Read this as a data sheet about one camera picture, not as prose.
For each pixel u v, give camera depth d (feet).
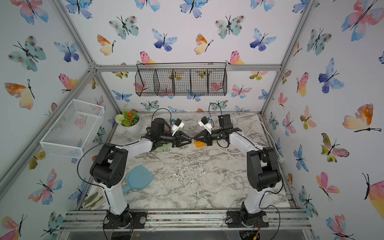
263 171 1.59
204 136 2.58
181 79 3.21
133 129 3.31
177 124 2.53
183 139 2.69
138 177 2.90
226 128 2.42
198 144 3.29
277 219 2.47
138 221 2.44
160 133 2.53
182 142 2.67
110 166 1.65
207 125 2.50
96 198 2.58
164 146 3.25
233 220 2.39
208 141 2.52
